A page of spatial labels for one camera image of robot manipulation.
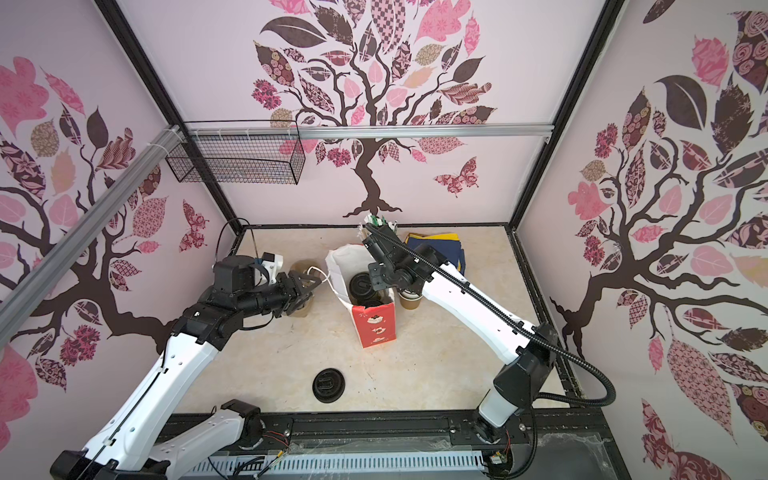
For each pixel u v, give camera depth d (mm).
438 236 1097
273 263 665
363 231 920
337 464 697
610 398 387
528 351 408
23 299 502
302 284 635
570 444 727
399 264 518
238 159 1217
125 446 378
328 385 794
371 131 924
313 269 727
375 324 752
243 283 545
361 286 860
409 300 880
